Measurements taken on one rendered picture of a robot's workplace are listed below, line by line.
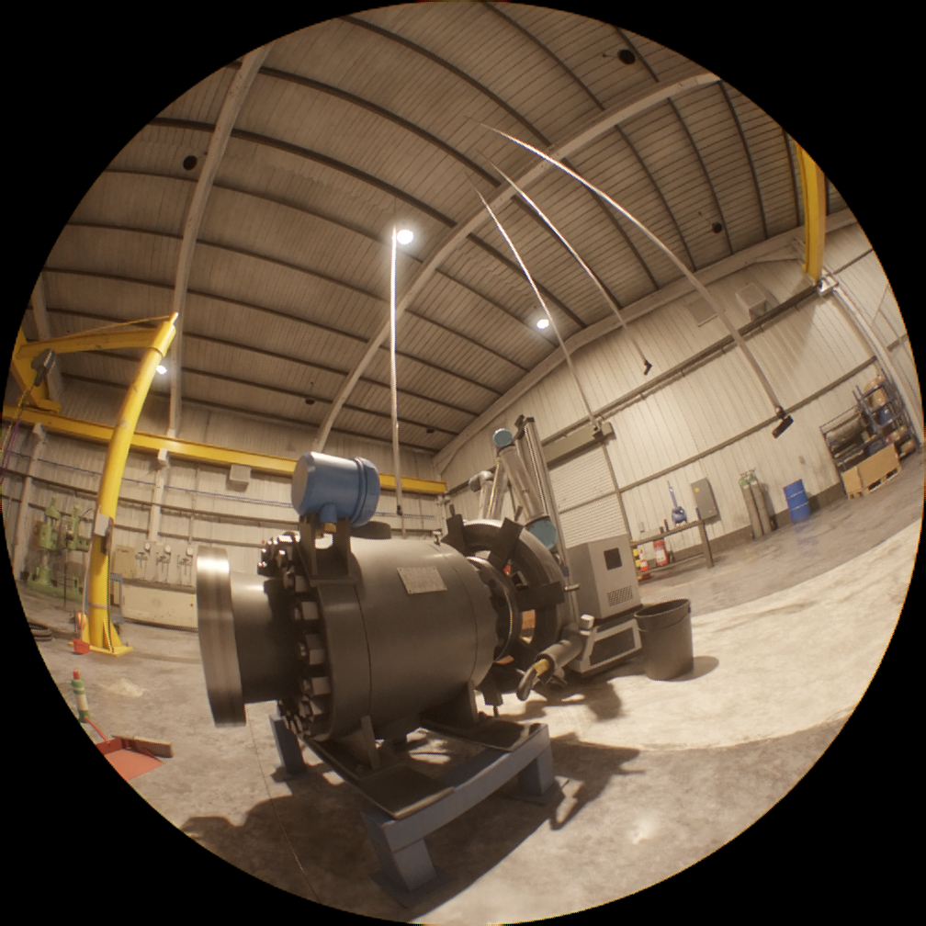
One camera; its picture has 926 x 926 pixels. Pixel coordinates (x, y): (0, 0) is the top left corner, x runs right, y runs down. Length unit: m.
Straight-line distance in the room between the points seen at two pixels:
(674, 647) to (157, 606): 7.17
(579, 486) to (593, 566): 8.54
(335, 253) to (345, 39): 5.45
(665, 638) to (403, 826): 1.36
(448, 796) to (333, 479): 0.72
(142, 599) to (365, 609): 6.64
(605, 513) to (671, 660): 8.51
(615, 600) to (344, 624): 1.70
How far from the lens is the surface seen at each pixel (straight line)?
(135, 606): 7.25
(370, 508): 0.73
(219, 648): 0.66
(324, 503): 0.69
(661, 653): 1.72
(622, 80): 8.35
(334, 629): 0.65
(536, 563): 1.14
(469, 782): 0.79
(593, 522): 10.16
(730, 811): 0.96
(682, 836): 0.91
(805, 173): 9.43
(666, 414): 9.89
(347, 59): 7.74
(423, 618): 0.77
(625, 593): 2.12
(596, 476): 10.21
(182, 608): 6.81
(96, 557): 3.97
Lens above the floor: 0.70
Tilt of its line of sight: 23 degrees up
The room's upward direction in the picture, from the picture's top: 9 degrees counter-clockwise
